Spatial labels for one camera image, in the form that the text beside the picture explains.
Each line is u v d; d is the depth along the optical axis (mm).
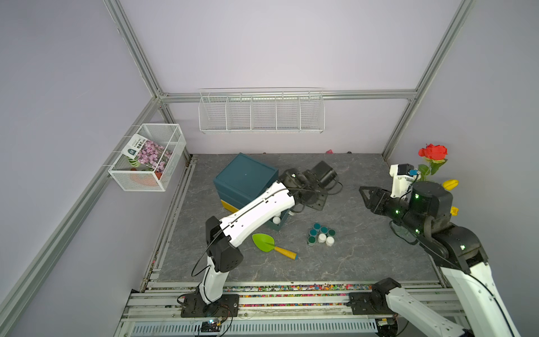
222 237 452
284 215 827
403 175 514
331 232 890
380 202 521
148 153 739
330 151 1240
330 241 866
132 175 738
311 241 865
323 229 893
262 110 988
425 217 428
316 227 907
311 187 516
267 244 883
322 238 868
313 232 891
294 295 771
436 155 711
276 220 841
